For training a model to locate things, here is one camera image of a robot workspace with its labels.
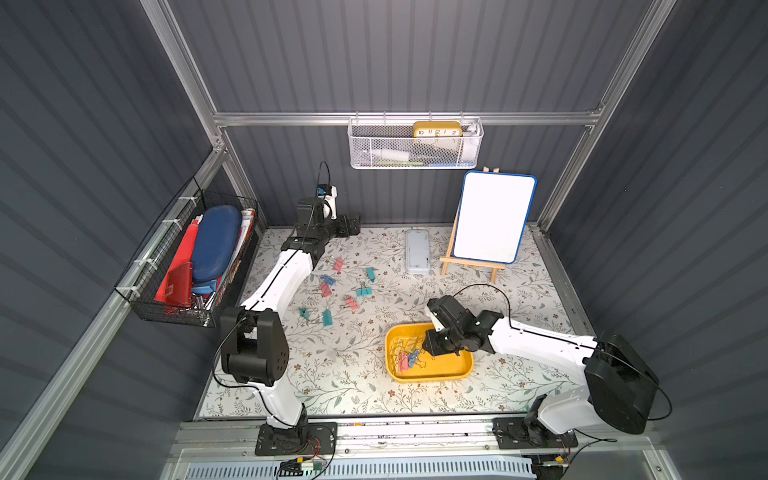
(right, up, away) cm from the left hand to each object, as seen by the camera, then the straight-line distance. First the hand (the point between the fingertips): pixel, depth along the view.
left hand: (352, 213), depth 87 cm
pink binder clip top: (-8, -16, +22) cm, 28 cm away
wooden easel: (+32, -14, +15) cm, 38 cm away
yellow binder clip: (+14, -39, +1) cm, 41 cm away
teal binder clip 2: (+1, -25, +15) cm, 29 cm away
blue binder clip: (-11, -21, +18) cm, 30 cm away
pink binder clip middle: (-11, -24, +15) cm, 31 cm away
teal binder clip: (-16, -30, +6) cm, 34 cm away
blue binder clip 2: (+18, -42, -2) cm, 45 cm away
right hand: (+22, -37, -3) cm, 43 cm away
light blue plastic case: (+22, -11, +25) cm, 35 cm away
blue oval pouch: (-33, -7, -11) cm, 36 cm away
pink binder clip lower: (-1, -29, +10) cm, 30 cm away
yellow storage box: (+16, -42, -3) cm, 45 cm away
